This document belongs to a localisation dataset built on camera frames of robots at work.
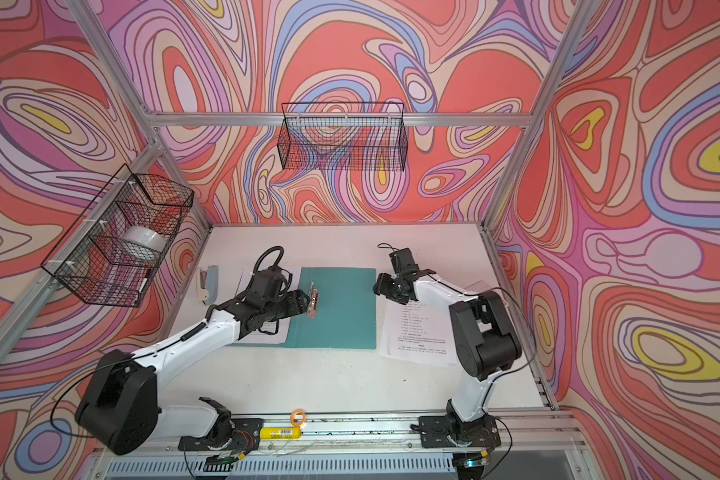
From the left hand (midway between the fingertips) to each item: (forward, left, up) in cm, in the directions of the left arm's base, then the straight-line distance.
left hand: (306, 299), depth 87 cm
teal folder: (+2, -12, -11) cm, 16 cm away
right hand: (+5, -24, -6) cm, 25 cm away
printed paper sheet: (-19, +6, +16) cm, 26 cm away
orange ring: (-30, +1, -9) cm, 31 cm away
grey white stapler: (+10, +35, -7) cm, 37 cm away
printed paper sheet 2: (-6, -34, -10) cm, 36 cm away
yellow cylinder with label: (-33, +5, -8) cm, 34 cm away
